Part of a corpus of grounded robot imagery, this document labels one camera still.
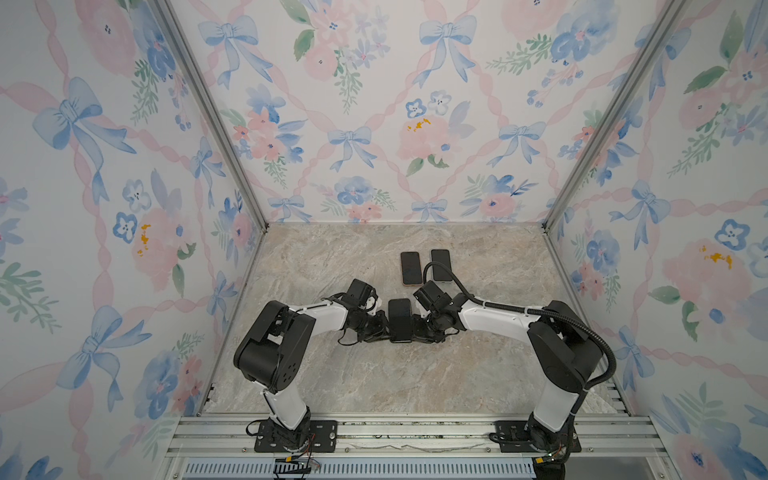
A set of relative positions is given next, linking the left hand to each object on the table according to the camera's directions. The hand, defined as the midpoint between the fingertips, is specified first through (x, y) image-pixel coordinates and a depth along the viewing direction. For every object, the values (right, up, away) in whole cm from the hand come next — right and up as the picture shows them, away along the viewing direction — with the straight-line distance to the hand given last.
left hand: (395, 333), depth 90 cm
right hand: (+3, -1, 0) cm, 4 cm away
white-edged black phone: (+1, +6, -8) cm, 10 cm away
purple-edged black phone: (+6, +18, +21) cm, 28 cm away
